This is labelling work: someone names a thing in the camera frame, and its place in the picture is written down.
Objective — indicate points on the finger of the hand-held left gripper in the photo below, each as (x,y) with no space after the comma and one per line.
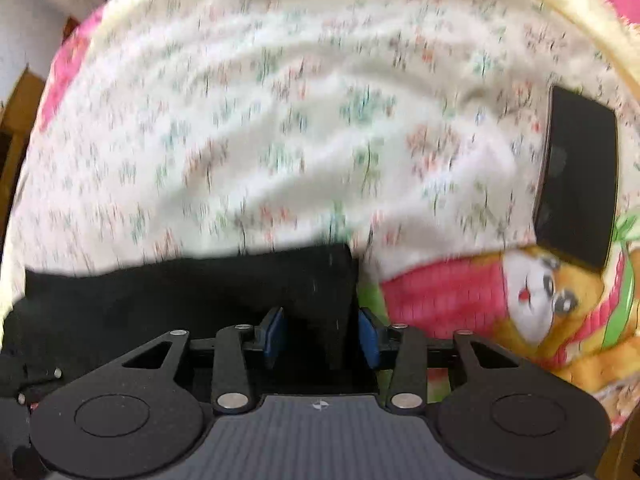
(42,377)

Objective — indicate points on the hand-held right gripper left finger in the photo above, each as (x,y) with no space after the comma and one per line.
(274,335)

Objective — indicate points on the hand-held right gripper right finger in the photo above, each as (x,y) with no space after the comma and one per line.
(367,340)

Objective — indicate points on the black pants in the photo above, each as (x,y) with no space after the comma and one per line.
(175,300)

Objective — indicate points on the floral cartoon print bed blanket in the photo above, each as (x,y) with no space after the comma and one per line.
(250,110)

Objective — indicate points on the black smartphone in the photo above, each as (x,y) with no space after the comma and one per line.
(575,175)

